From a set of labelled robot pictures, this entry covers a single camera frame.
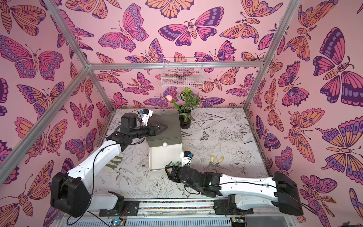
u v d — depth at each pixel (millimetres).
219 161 900
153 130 685
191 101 888
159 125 700
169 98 895
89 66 923
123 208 707
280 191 409
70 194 402
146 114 717
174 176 605
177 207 745
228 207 646
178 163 819
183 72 950
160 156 821
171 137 782
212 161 904
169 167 663
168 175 647
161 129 731
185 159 658
